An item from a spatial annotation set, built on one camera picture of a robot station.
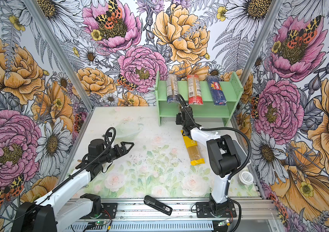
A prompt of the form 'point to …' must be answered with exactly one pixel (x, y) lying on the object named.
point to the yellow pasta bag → (192, 150)
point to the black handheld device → (157, 205)
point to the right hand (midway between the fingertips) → (181, 116)
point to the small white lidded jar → (245, 178)
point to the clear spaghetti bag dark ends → (172, 89)
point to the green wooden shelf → (232, 90)
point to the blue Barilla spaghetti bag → (218, 96)
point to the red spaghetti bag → (194, 90)
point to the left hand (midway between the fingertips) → (130, 150)
